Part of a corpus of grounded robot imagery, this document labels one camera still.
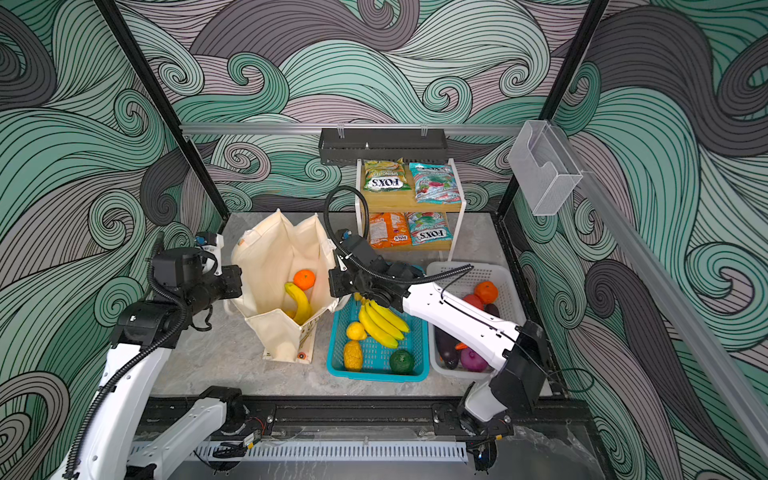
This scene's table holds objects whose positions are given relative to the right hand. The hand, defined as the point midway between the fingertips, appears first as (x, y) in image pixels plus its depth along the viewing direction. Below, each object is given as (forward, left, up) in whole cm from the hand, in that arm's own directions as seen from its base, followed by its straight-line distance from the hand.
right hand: (330, 277), depth 73 cm
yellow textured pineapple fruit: (-13, -5, -20) cm, 24 cm away
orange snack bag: (+22, -15, -6) cm, 27 cm away
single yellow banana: (0, +10, -14) cm, 18 cm away
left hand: (0, +21, +4) cm, 22 cm away
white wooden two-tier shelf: (+18, -21, +8) cm, 29 cm away
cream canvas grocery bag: (+9, +19, -3) cm, 21 cm away
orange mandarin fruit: (+9, +11, -16) cm, 21 cm away
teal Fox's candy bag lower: (+23, -27, -7) cm, 37 cm away
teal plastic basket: (-11, -11, -25) cm, 29 cm away
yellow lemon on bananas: (-6, -5, -20) cm, 21 cm away
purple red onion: (-14, -37, -19) cm, 44 cm away
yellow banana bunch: (-3, -13, -21) cm, 25 cm away
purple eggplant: (-10, -30, -19) cm, 37 cm away
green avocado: (-14, -18, -19) cm, 30 cm away
